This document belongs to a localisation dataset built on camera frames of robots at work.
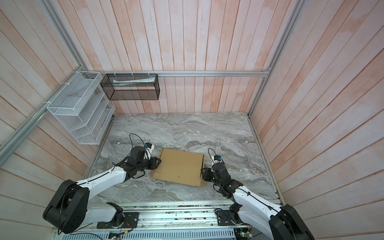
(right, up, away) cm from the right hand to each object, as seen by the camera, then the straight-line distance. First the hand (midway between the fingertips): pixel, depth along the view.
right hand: (202, 169), depth 87 cm
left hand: (-27, +3, +2) cm, 27 cm away
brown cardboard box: (-14, +1, +1) cm, 14 cm away
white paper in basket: (-44, +53, +3) cm, 69 cm away
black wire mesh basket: (-47, +52, +10) cm, 71 cm away
